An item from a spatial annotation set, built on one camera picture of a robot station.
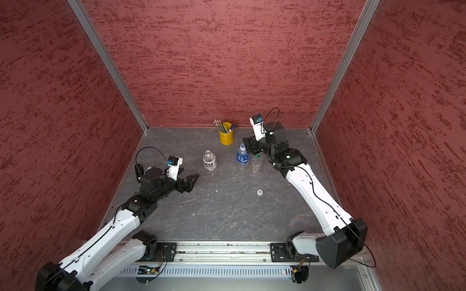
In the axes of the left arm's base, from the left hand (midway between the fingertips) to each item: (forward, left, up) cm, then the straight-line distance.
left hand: (190, 175), depth 79 cm
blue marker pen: (+36, -18, -5) cm, 41 cm away
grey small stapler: (+11, +27, -12) cm, 31 cm away
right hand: (+10, -27, +14) cm, 32 cm away
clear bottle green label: (+12, -31, -7) cm, 34 cm away
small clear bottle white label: (+13, -6, -5) cm, 15 cm away
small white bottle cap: (0, -33, -16) cm, 37 cm away
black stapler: (+11, +33, -14) cm, 38 cm away
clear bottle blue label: (+12, -24, -4) cm, 27 cm away
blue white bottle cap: (+14, -24, +4) cm, 28 cm away
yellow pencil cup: (+33, -14, -11) cm, 37 cm away
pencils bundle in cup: (+34, -11, -3) cm, 36 cm away
